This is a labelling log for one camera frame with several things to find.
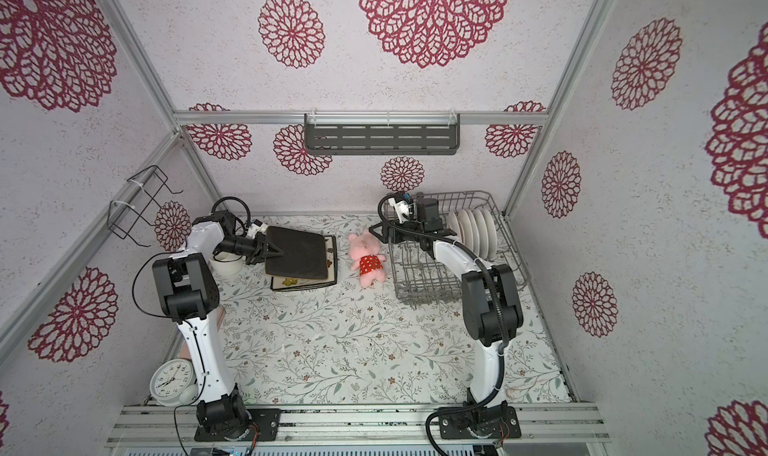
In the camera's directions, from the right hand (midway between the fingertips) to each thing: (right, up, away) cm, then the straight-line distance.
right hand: (379, 222), depth 91 cm
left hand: (-32, -11, +6) cm, 35 cm away
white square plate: (-31, -19, +6) cm, 37 cm away
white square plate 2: (-25, -21, +5) cm, 33 cm away
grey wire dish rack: (+14, -18, +11) cm, 26 cm away
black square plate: (-26, -10, +11) cm, 30 cm away
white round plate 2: (+36, -3, +3) cm, 36 cm away
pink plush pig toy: (-5, -8, +9) cm, 13 cm away
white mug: (-44, -12, -5) cm, 46 cm away
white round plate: (+31, -3, +4) cm, 32 cm away
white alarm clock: (-53, -42, -15) cm, 69 cm away
